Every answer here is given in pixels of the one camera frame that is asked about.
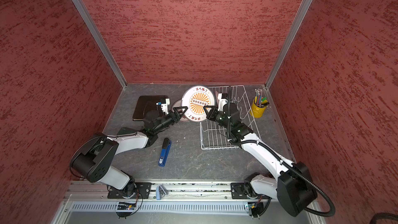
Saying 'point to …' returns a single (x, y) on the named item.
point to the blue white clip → (161, 192)
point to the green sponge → (126, 130)
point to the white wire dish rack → (213, 136)
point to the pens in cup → (259, 101)
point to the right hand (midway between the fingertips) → (202, 110)
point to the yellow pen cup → (256, 111)
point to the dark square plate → (145, 103)
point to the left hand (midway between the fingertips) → (187, 112)
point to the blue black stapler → (166, 147)
